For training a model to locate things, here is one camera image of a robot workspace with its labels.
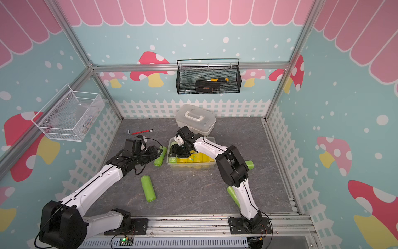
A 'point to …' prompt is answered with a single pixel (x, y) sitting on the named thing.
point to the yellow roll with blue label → (203, 157)
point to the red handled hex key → (150, 130)
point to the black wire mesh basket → (186, 77)
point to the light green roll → (172, 160)
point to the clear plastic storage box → (188, 166)
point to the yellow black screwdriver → (213, 80)
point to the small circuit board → (125, 242)
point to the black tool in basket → (204, 86)
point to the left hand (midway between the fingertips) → (159, 154)
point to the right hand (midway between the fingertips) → (172, 156)
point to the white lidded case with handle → (199, 119)
